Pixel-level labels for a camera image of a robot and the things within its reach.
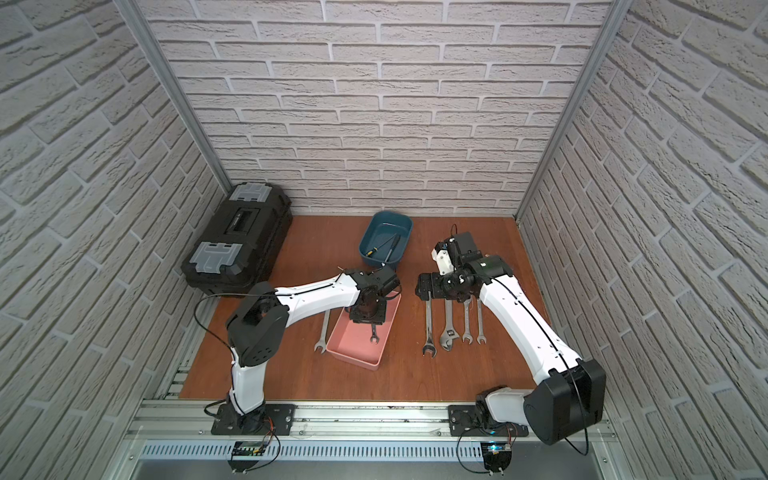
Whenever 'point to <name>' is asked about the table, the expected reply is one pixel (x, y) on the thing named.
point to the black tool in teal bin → (393, 248)
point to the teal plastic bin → (385, 238)
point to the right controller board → (496, 456)
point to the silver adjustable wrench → (449, 334)
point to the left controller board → (244, 450)
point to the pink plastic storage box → (351, 340)
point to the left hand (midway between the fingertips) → (381, 317)
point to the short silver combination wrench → (374, 336)
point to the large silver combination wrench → (429, 346)
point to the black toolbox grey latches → (241, 242)
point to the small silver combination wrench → (467, 334)
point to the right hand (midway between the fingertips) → (436, 289)
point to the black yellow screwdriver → (376, 248)
